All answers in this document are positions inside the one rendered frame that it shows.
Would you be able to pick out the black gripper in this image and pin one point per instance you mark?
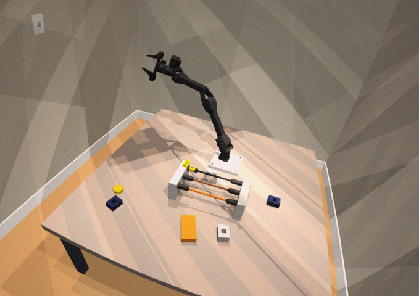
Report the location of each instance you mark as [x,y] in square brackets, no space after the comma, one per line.
[159,67]

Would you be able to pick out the yellow flat cylinder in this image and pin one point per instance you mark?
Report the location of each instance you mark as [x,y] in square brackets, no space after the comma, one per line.
[118,189]

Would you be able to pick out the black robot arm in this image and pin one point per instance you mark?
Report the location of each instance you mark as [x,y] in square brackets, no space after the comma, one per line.
[209,104]

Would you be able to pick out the orange rectangular block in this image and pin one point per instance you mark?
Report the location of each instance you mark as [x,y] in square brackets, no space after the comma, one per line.
[188,228]

